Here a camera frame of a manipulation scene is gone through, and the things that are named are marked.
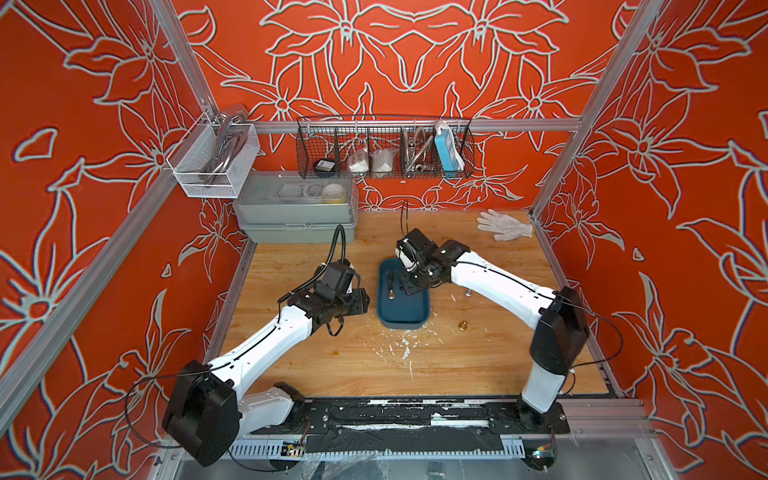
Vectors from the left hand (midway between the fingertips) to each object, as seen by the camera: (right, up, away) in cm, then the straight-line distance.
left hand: (364, 298), depth 83 cm
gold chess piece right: (+30, -10, +5) cm, 32 cm away
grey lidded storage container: (-24, +28, +17) cm, 41 cm away
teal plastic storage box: (+10, -5, +8) cm, 13 cm away
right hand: (+10, +4, 0) cm, 11 cm away
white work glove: (+52, +21, +31) cm, 65 cm away
